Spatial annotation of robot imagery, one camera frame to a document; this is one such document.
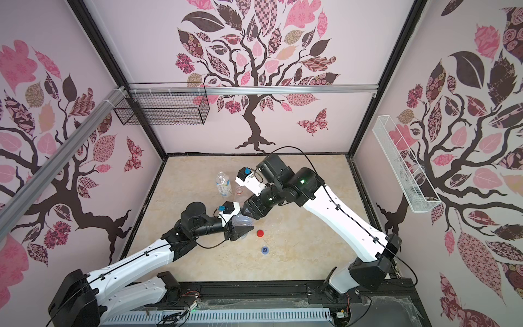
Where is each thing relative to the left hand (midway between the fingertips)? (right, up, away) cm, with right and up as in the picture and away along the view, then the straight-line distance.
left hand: (249, 221), depth 71 cm
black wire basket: (-66, +63, +71) cm, 116 cm away
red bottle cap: (+3, -10, +18) cm, 21 cm away
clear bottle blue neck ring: (-2, +2, -6) cm, 7 cm away
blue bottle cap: (+6, -15, +13) cm, 21 cm away
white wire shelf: (+56, +11, -6) cm, 58 cm away
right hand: (+1, +5, -7) cm, 9 cm away
